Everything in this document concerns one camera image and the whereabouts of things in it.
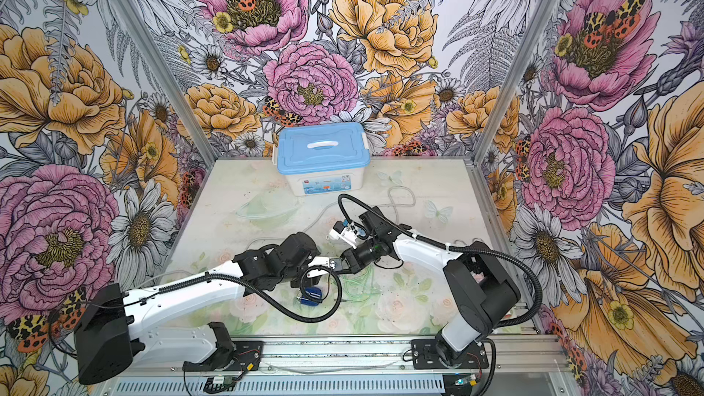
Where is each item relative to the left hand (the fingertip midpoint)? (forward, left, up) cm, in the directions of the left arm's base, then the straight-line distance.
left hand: (311, 264), depth 81 cm
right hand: (-4, -7, +1) cm, 9 cm away
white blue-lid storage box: (+37, -1, +6) cm, 38 cm away
